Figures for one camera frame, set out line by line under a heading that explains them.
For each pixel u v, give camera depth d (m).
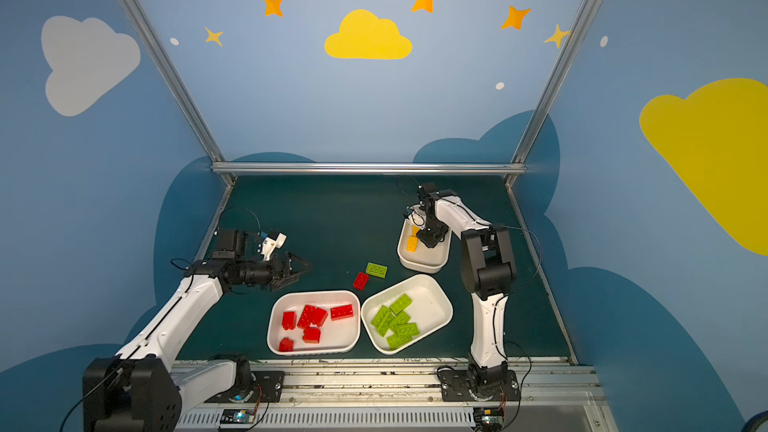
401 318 0.86
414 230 0.91
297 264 0.73
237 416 0.71
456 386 0.75
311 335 0.82
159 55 0.84
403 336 0.82
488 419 0.72
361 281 0.92
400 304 0.88
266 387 0.76
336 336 0.82
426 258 0.98
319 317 0.84
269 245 0.76
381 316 0.85
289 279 0.69
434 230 0.87
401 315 0.86
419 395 0.74
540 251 0.99
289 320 0.83
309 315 0.84
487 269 0.56
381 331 0.82
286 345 0.79
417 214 0.93
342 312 0.86
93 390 0.37
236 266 0.65
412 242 1.00
